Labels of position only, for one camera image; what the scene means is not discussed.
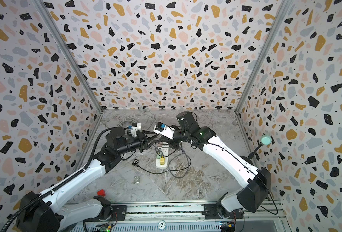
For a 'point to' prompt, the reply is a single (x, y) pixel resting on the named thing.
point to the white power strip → (163, 149)
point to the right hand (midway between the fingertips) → (163, 137)
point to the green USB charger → (158, 156)
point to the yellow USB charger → (162, 161)
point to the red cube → (101, 192)
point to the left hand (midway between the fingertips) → (161, 136)
